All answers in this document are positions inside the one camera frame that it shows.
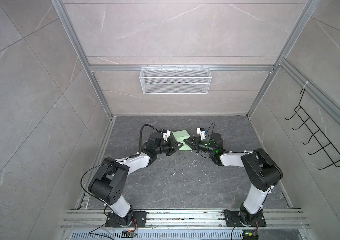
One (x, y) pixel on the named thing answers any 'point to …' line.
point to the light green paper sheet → (180, 135)
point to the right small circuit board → (250, 236)
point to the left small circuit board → (129, 234)
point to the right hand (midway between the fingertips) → (183, 140)
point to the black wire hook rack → (333, 155)
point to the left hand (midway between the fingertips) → (184, 142)
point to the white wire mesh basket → (173, 80)
